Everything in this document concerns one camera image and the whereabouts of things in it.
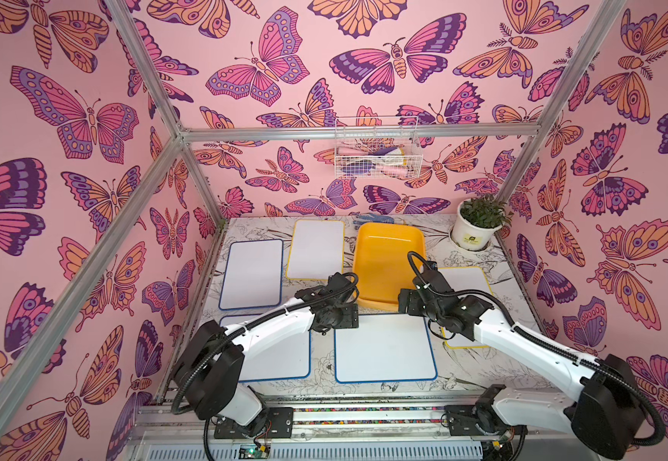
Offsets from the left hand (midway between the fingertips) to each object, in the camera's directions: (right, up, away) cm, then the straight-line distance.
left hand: (349, 317), depth 85 cm
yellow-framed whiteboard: (+44, +9, +21) cm, 49 cm away
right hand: (+18, +7, -2) cm, 19 cm away
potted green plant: (+44, +31, +14) cm, 56 cm away
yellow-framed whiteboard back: (-12, +20, +25) cm, 34 cm away
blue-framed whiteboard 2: (-18, -12, 0) cm, 22 cm away
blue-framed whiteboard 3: (-34, +11, +18) cm, 40 cm away
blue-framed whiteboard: (+10, -9, 0) cm, 14 cm away
